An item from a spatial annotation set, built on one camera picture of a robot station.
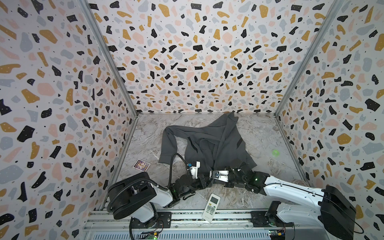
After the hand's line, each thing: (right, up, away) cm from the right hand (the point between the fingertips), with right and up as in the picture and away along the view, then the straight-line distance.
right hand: (215, 169), depth 80 cm
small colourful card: (-44, -1, +12) cm, 46 cm away
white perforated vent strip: (-16, -28, -10) cm, 34 cm away
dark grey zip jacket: (+1, +9, +20) cm, 22 cm away
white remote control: (-3, -18, -4) cm, 19 cm away
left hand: (0, -3, -4) cm, 5 cm away
